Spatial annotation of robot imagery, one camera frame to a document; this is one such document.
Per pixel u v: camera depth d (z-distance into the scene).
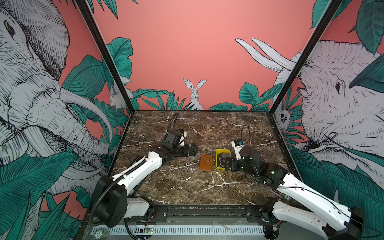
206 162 0.90
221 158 0.92
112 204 0.40
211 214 0.76
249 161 0.54
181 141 0.69
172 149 0.64
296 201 0.48
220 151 0.95
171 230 0.70
